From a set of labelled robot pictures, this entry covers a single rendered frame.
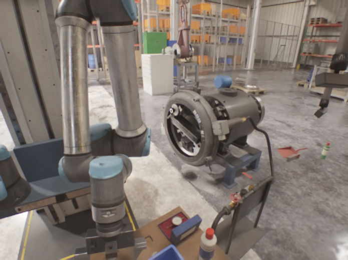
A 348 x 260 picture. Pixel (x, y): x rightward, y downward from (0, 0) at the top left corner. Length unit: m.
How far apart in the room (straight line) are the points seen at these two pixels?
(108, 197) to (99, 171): 0.07
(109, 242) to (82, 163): 0.26
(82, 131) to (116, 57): 0.29
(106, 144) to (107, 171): 0.42
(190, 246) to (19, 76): 1.16
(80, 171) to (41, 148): 0.48
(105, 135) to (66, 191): 0.35
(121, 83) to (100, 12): 0.25
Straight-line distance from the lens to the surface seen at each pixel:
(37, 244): 1.44
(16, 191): 1.08
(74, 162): 0.65
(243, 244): 1.65
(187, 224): 0.95
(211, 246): 0.84
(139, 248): 0.62
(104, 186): 0.50
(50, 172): 1.16
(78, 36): 0.69
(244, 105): 2.00
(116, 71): 0.72
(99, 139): 0.90
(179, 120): 1.75
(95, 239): 0.58
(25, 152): 1.11
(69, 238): 1.37
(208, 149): 1.54
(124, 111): 0.79
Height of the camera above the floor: 1.35
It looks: 25 degrees down
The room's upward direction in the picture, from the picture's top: straight up
